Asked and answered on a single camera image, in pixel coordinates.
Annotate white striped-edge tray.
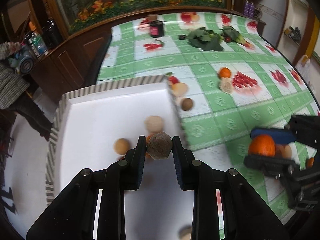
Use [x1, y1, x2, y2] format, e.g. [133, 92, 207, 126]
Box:
[46, 75, 193, 239]

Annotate beige sugarcane piece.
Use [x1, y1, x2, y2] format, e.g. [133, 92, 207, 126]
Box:
[219, 77, 233, 94]
[153, 132, 172, 160]
[144, 115, 164, 133]
[178, 225, 192, 240]

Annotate corn cob with leaves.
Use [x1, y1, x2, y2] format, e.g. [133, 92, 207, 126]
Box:
[222, 25, 247, 46]

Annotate wooden sideboard cabinet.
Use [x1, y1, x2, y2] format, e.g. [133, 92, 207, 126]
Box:
[30, 24, 111, 103]

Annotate beige sugarcane piece bottom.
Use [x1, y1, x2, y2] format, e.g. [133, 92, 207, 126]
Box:
[178, 225, 192, 240]

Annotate brown kiwi-like round fruit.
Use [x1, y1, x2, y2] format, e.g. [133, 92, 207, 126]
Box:
[181, 98, 194, 112]

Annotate purple bottles on shelf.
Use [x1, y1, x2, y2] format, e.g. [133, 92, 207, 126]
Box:
[243, 0, 254, 18]

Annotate dark green leafy vegetable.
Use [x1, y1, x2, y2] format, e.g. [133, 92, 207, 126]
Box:
[187, 27, 224, 51]

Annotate beige sugarcane piece front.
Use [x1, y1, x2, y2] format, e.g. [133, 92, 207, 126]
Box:
[144, 115, 164, 133]

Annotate dark jar with red label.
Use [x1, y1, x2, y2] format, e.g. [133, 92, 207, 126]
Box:
[149, 21, 164, 38]

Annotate brown cork lid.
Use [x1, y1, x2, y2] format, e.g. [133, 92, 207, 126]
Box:
[148, 14, 158, 22]

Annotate orange tangerine by grapes print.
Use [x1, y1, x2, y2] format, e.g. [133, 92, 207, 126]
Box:
[219, 67, 232, 78]

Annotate clear plastic water bottle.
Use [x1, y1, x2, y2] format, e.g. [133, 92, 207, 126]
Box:
[31, 31, 48, 55]

